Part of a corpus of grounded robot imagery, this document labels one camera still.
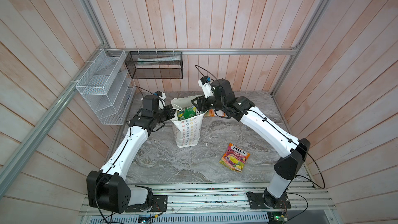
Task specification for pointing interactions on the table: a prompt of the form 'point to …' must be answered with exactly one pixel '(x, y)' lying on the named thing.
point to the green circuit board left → (145, 220)
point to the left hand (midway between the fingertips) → (176, 112)
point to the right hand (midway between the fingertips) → (196, 99)
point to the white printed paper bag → (187, 131)
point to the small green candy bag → (189, 112)
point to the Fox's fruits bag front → (235, 157)
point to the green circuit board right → (275, 217)
